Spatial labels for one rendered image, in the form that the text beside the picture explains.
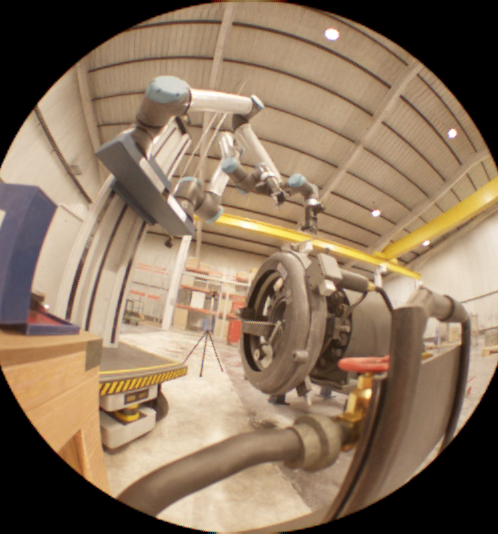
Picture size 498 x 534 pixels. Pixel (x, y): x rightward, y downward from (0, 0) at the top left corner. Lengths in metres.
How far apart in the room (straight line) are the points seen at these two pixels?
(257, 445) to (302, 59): 8.10
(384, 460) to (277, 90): 8.15
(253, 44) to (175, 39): 2.78
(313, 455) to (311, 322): 0.56
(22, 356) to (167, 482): 0.13
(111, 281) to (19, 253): 0.81
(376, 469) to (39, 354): 0.27
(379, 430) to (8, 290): 0.28
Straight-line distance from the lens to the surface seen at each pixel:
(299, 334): 0.68
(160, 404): 0.94
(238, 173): 1.02
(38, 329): 0.23
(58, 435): 0.27
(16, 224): 0.19
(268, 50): 7.98
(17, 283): 0.19
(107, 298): 0.96
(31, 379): 0.20
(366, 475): 0.17
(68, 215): 0.96
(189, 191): 1.10
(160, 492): 0.15
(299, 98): 8.15
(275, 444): 0.15
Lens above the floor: 0.53
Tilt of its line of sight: 20 degrees up
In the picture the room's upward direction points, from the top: 8 degrees clockwise
